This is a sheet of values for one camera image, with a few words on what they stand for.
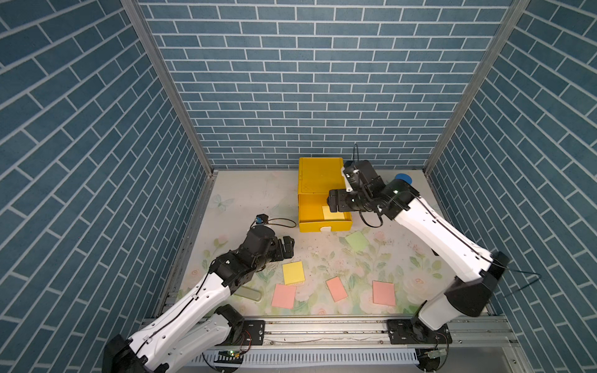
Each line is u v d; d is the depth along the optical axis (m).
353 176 0.54
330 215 0.84
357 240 0.97
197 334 0.56
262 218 0.69
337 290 0.83
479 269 0.41
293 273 0.87
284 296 0.81
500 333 0.76
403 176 0.94
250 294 0.79
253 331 0.74
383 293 0.84
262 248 0.57
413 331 0.67
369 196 0.52
